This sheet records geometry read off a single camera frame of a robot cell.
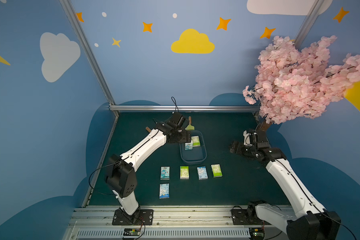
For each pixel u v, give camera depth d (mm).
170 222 734
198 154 975
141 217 732
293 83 572
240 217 745
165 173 879
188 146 957
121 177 446
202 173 880
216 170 884
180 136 749
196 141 1013
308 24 748
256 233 731
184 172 880
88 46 824
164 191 802
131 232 717
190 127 1111
